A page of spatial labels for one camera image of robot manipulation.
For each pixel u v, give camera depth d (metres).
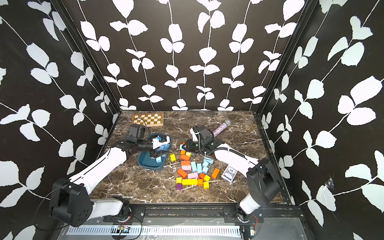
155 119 1.11
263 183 0.43
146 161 0.91
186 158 0.94
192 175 0.86
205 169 0.88
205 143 0.66
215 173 0.88
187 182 0.84
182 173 0.86
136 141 0.64
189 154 0.94
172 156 0.93
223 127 1.07
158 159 0.91
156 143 0.69
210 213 0.75
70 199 0.40
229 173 0.86
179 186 0.82
